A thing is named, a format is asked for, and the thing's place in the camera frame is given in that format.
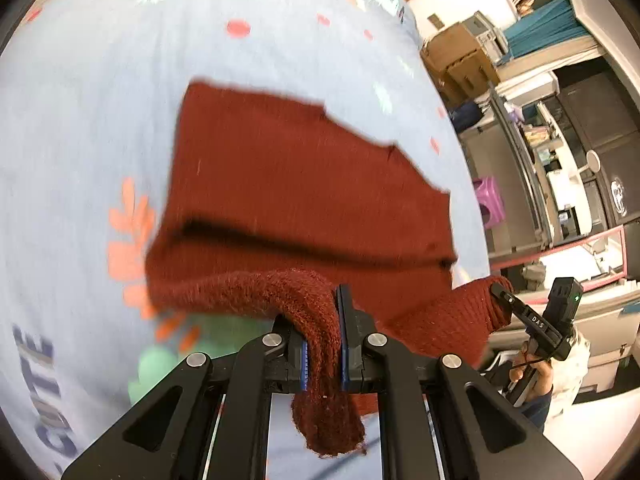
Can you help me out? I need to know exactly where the dark red knitted sweater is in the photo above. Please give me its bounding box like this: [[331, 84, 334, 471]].
[[145, 81, 511, 456]]

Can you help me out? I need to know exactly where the person's right hand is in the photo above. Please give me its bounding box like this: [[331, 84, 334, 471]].
[[508, 340, 553, 408]]

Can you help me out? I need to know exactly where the pink framed glass table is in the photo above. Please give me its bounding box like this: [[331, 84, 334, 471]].
[[490, 226, 627, 304]]

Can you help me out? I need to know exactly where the purple plastic stool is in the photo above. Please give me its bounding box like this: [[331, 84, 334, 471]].
[[473, 177, 506, 230]]

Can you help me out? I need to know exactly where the brown cardboard box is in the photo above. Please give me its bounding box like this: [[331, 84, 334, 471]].
[[420, 23, 500, 110]]

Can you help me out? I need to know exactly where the teal folded fabric stack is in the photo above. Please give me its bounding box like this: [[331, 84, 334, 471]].
[[503, 0, 589, 60]]

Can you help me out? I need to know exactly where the light blue patterned blanket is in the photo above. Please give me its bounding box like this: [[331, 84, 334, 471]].
[[1, 0, 489, 479]]

